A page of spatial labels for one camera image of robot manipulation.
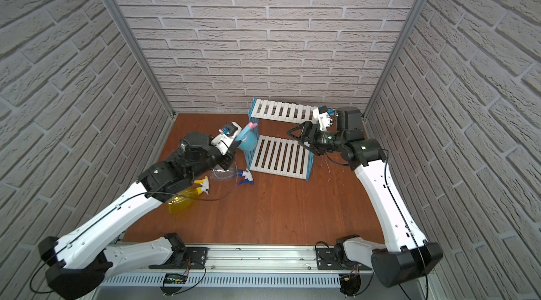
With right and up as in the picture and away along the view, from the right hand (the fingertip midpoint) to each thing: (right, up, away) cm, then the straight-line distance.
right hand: (287, 139), depth 65 cm
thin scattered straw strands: (+16, -10, +13) cm, 23 cm away
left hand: (-17, +2, +1) cm, 17 cm away
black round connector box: (+21, -49, +4) cm, 54 cm away
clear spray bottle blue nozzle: (-23, -16, +27) cm, 39 cm away
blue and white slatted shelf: (-3, -9, +35) cm, 36 cm away
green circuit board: (-39, -49, +7) cm, 63 cm away
